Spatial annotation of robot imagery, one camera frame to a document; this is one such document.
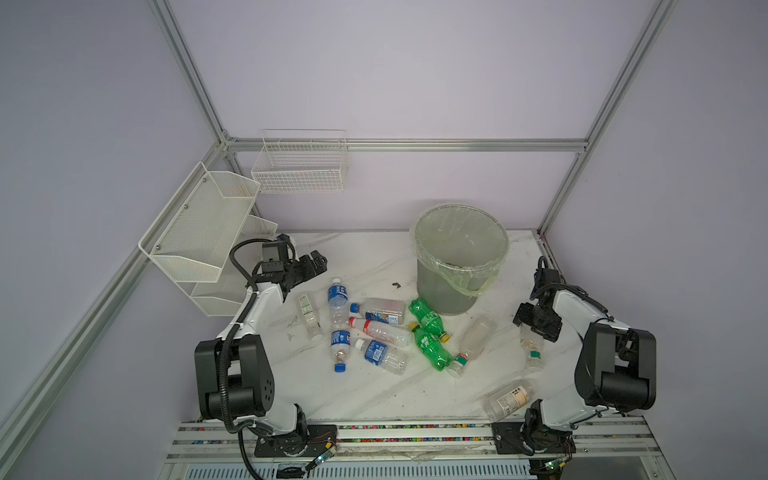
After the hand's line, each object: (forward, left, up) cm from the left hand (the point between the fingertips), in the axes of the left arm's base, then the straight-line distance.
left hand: (313, 268), depth 90 cm
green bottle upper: (-13, -36, -10) cm, 39 cm away
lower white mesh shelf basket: (-16, +18, +8) cm, 25 cm away
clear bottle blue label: (-5, -6, -14) cm, 16 cm away
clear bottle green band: (-19, -67, -14) cm, 71 cm away
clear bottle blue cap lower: (-19, -9, -13) cm, 24 cm away
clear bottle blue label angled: (-23, -22, -10) cm, 34 cm away
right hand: (-13, -66, -12) cm, 68 cm away
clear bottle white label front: (-35, -53, -10) cm, 64 cm away
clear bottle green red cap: (-14, -52, -18) cm, 57 cm away
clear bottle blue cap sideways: (-7, -23, -14) cm, 27 cm away
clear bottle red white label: (-17, -27, -10) cm, 33 cm away
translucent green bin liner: (+11, -47, +2) cm, 49 cm away
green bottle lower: (-21, -36, -11) cm, 43 cm away
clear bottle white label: (-14, 0, -12) cm, 18 cm away
